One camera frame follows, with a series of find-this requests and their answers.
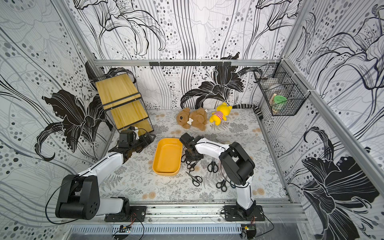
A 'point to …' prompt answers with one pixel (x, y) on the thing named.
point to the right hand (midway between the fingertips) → (193, 156)
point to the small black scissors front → (222, 185)
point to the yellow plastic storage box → (167, 156)
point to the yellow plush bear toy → (222, 112)
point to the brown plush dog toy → (196, 119)
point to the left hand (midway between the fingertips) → (153, 140)
